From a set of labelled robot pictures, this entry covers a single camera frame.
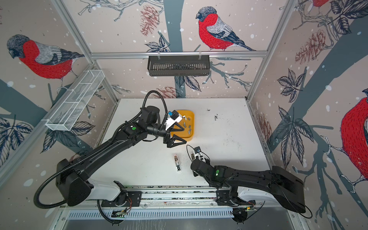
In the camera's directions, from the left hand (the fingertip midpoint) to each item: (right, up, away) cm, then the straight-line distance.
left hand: (183, 136), depth 66 cm
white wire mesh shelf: (-61, +14, +9) cm, 63 cm away
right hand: (+5, -20, +16) cm, 26 cm away
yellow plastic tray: (+2, +3, +37) cm, 38 cm away
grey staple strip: (+3, 0, +35) cm, 35 cm away
